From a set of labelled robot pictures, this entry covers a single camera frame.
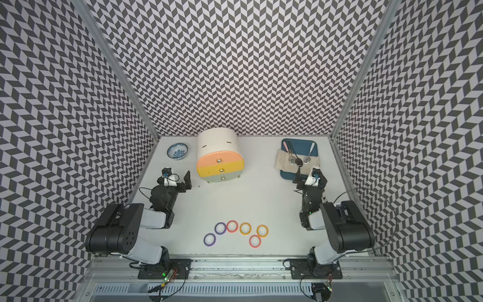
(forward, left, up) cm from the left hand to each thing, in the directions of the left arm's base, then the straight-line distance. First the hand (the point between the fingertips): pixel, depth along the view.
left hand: (180, 172), depth 90 cm
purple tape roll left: (-28, -17, -10) cm, 34 cm away
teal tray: (+24, -66, -9) cm, 71 cm away
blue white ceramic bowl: (+21, +9, -8) cm, 24 cm away
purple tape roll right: (-23, -21, -10) cm, 33 cm away
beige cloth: (+12, -52, -8) cm, 54 cm away
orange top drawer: (0, -20, +11) cm, 23 cm away
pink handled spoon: (+14, -58, -8) cm, 60 cm away
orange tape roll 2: (-25, -37, -10) cm, 46 cm away
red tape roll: (-22, -26, -11) cm, 36 cm away
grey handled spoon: (+13, -66, -8) cm, 68 cm away
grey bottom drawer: (0, -21, -4) cm, 21 cm away
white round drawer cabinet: (+15, -18, +8) cm, 25 cm away
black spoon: (+14, -62, -10) cm, 65 cm away
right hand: (-1, -62, +2) cm, 62 cm away
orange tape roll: (-23, -32, -11) cm, 41 cm away
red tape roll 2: (-29, -36, -11) cm, 47 cm away
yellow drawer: (-1, -20, +4) cm, 21 cm away
